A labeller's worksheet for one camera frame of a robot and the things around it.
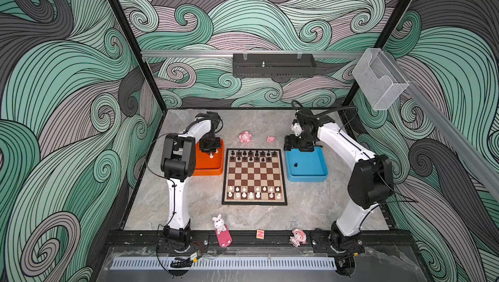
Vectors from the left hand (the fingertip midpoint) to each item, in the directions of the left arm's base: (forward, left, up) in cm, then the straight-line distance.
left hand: (212, 150), depth 98 cm
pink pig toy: (+9, -31, 0) cm, 32 cm away
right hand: (-4, -39, +10) cm, 40 cm away
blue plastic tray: (-7, -48, -2) cm, 48 cm away
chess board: (-13, -21, -1) cm, 25 cm away
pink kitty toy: (+9, -17, +1) cm, 19 cm away
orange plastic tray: (-9, +2, 0) cm, 9 cm away
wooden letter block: (-37, -23, -1) cm, 44 cm away
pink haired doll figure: (-38, -38, +1) cm, 54 cm away
